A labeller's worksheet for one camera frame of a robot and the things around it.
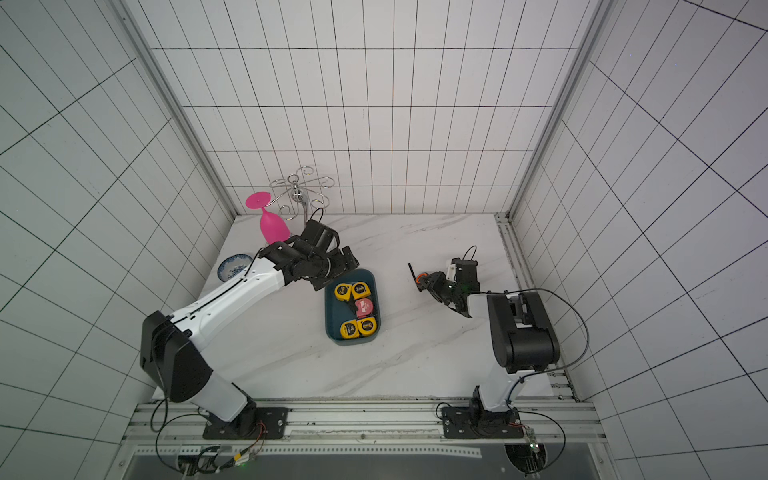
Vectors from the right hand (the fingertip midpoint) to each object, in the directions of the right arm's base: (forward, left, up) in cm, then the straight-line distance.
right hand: (413, 279), depth 96 cm
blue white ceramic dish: (+3, +64, -1) cm, 64 cm away
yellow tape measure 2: (-4, +17, -1) cm, 18 cm away
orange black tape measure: (+3, -2, -2) cm, 4 cm away
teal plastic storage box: (-10, +19, -3) cm, 22 cm away
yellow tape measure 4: (-16, +14, -2) cm, 21 cm away
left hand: (-8, +20, +14) cm, 26 cm away
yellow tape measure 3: (-18, +19, -1) cm, 26 cm away
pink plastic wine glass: (+8, +46, +14) cm, 48 cm away
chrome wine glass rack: (+14, +34, +25) cm, 44 cm away
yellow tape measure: (-5, +23, -1) cm, 24 cm away
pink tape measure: (-10, +16, -2) cm, 19 cm away
